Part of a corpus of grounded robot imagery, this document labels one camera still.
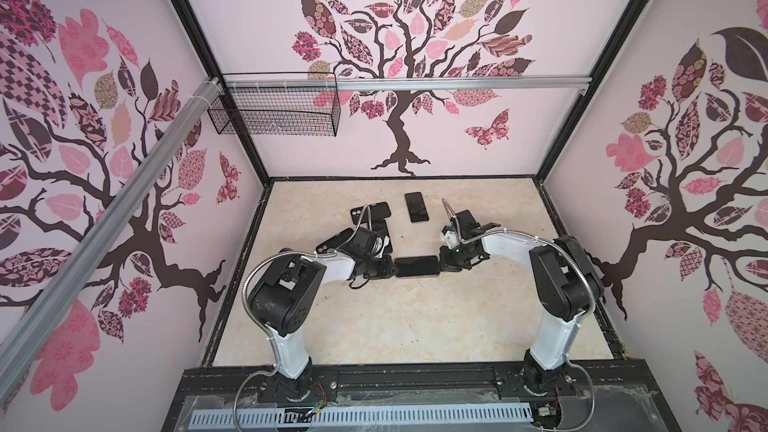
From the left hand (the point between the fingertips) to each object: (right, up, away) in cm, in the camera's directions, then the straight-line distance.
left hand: (397, 274), depth 93 cm
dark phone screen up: (-6, +14, +13) cm, 20 cm away
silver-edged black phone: (+7, +21, +16) cm, 28 cm away
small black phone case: (-7, +20, +21) cm, 30 cm away
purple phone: (+7, +2, +3) cm, 7 cm away
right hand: (+13, +2, +2) cm, 13 cm away
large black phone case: (-21, +9, +7) cm, 24 cm away
